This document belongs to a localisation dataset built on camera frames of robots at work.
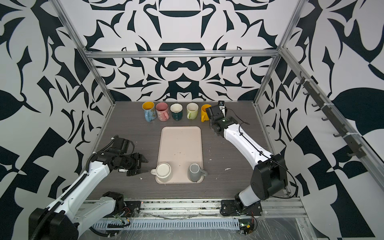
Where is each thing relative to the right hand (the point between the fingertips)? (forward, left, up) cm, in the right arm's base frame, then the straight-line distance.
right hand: (219, 119), depth 84 cm
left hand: (-20, +37, -8) cm, 43 cm away
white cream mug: (-24, +31, -13) cm, 42 cm away
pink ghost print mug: (+15, +35, -9) cm, 40 cm away
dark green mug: (+18, +26, -11) cm, 34 cm away
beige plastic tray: (-6, +23, -20) cm, 31 cm away
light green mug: (+20, +16, -13) cm, 28 cm away
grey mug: (-26, +14, -10) cm, 31 cm away
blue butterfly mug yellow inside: (+16, +44, -9) cm, 48 cm away
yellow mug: (+13, +7, -13) cm, 19 cm away
